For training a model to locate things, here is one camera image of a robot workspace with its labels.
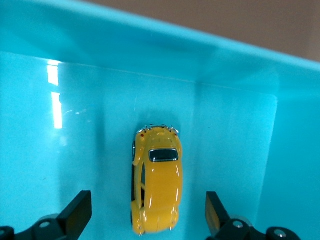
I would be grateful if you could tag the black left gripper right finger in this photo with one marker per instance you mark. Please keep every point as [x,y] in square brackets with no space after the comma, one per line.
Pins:
[227,231]

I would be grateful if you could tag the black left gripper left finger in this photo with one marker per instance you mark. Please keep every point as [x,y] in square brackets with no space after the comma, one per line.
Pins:
[65,227]

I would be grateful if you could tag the yellow beetle toy car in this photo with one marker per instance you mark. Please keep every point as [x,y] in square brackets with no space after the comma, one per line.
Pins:
[160,180]

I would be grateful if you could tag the teal plastic bin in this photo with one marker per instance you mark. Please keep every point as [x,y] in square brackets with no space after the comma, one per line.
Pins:
[75,125]

